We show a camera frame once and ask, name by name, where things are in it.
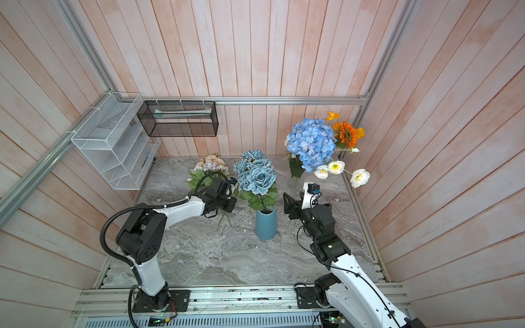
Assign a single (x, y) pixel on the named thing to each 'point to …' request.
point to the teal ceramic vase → (266, 223)
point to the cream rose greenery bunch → (206, 169)
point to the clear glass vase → (293, 182)
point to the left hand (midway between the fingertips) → (233, 204)
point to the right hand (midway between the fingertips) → (292, 193)
